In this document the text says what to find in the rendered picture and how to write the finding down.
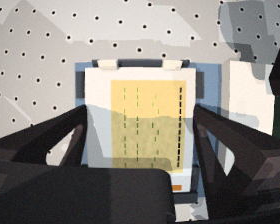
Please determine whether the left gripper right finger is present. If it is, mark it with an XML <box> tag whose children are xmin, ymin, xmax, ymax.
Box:
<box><xmin>192</xmin><ymin>105</ymin><xmax>280</xmax><ymax>219</ymax></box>

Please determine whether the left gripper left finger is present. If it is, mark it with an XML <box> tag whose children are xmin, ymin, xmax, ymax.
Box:
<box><xmin>0</xmin><ymin>104</ymin><xmax>88</xmax><ymax>167</ymax></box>

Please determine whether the white cassette with yellow panel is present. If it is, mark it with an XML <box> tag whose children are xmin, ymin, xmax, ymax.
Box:
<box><xmin>85</xmin><ymin>67</ymin><xmax>196</xmax><ymax>192</ymax></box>

